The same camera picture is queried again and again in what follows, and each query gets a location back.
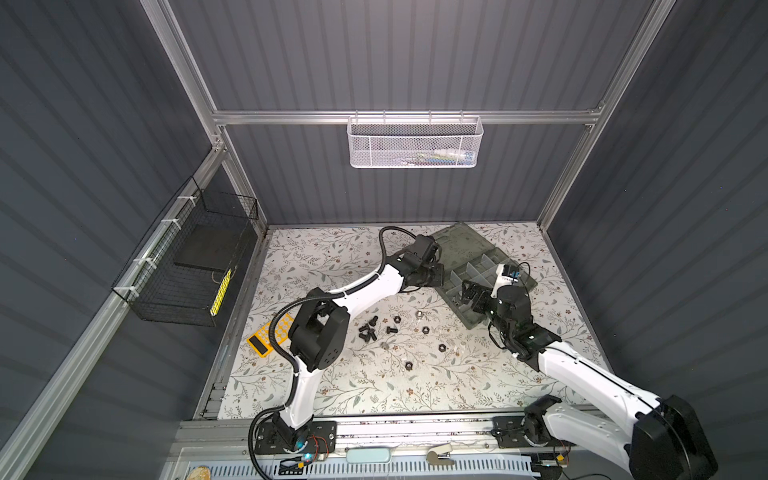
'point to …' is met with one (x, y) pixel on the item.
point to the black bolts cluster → (371, 331)
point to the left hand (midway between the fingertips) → (444, 277)
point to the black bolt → (391, 330)
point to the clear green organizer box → (469, 256)
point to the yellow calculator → (260, 343)
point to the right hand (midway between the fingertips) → (480, 287)
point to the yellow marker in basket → (220, 293)
